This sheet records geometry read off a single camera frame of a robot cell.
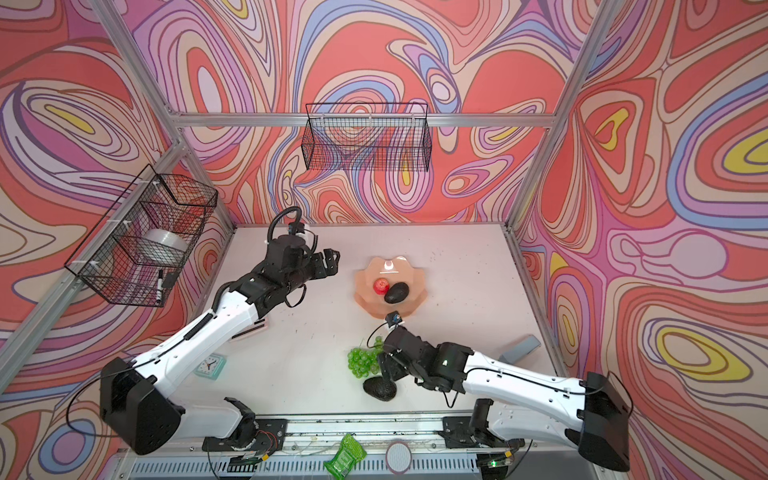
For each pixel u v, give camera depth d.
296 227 0.66
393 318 0.68
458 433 0.73
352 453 0.70
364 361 0.80
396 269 1.02
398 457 0.65
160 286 0.72
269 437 0.72
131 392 0.39
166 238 0.73
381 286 0.96
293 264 0.61
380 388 0.77
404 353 0.55
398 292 0.94
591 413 0.40
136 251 0.73
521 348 0.84
